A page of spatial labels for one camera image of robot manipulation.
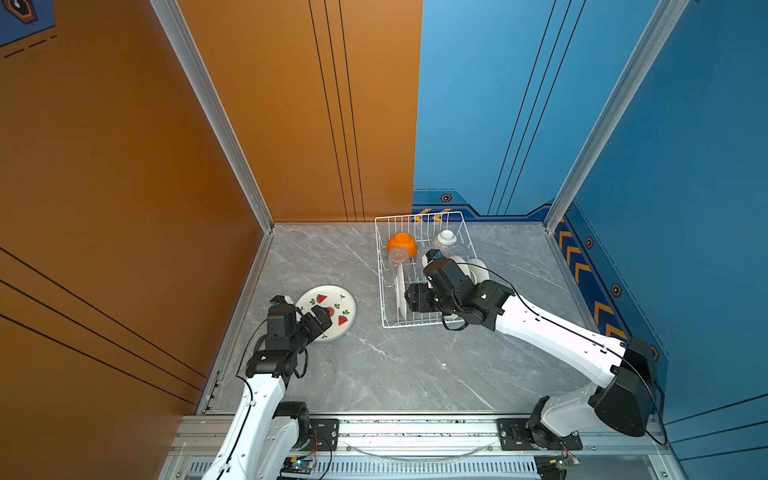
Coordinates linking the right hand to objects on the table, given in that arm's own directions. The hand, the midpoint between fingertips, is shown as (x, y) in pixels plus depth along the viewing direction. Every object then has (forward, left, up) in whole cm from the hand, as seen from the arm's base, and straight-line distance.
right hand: (410, 295), depth 77 cm
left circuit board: (-35, +28, -20) cm, 49 cm away
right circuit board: (-34, -33, -21) cm, 52 cm away
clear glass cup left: (+21, +3, -8) cm, 22 cm away
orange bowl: (+31, +1, -12) cm, 33 cm away
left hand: (-1, +26, -8) cm, 27 cm away
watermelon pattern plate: (+8, +22, -18) cm, 30 cm away
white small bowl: (+31, -14, -11) cm, 36 cm away
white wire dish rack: (+48, -8, -23) cm, 54 cm away
